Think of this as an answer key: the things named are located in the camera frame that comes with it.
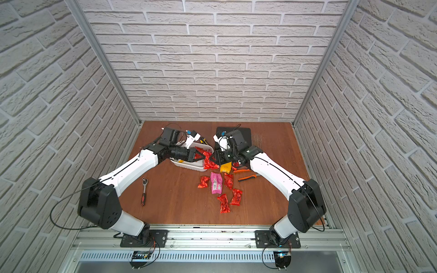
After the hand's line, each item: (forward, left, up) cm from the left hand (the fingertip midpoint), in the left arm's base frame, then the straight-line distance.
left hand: (206, 155), depth 79 cm
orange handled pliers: (-2, -21, -20) cm, 29 cm away
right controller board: (-39, -34, -21) cm, 56 cm away
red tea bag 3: (+6, -15, -18) cm, 24 cm away
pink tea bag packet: (-7, -5, -16) cm, 18 cm away
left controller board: (-37, +29, -24) cm, 52 cm away
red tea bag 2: (-4, -11, -17) cm, 21 cm away
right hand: (+1, -4, -2) cm, 4 cm away
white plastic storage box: (+4, +6, -15) cm, 17 cm away
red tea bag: (-6, +2, -16) cm, 17 cm away
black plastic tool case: (+30, -24, -16) cm, 42 cm away
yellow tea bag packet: (+2, -10, -15) cm, 18 cm away
